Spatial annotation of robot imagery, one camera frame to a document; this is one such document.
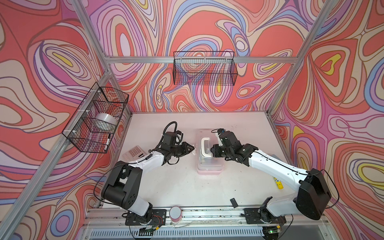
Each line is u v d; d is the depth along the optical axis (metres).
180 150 0.78
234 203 0.78
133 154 0.94
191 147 0.86
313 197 0.41
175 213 0.70
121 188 0.44
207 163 0.80
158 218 0.72
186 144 0.82
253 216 0.73
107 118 0.73
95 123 0.70
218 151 0.72
